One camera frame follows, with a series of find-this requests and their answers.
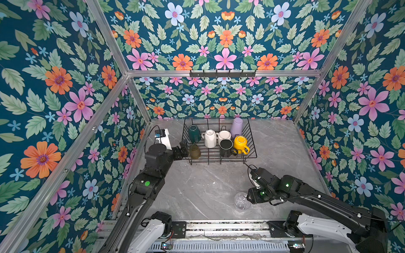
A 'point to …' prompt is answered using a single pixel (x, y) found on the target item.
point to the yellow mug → (240, 144)
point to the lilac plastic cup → (236, 127)
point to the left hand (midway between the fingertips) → (180, 137)
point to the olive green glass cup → (195, 152)
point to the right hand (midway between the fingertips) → (249, 198)
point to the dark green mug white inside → (194, 134)
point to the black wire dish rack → (212, 156)
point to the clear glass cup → (241, 203)
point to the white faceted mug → (210, 138)
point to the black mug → (225, 148)
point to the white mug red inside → (223, 134)
